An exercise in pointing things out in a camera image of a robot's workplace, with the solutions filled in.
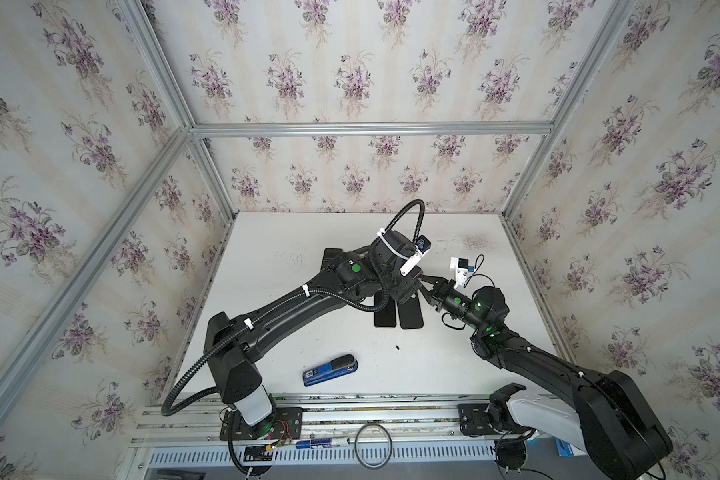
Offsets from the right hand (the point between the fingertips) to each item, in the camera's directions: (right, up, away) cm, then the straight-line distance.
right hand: (409, 281), depth 74 cm
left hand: (-1, +4, 0) cm, 4 cm away
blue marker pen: (-23, -38, -4) cm, 44 cm away
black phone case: (+3, -14, +19) cm, 24 cm away
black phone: (-5, -12, +19) cm, 23 cm away
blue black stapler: (-18, -24, +6) cm, 30 cm away
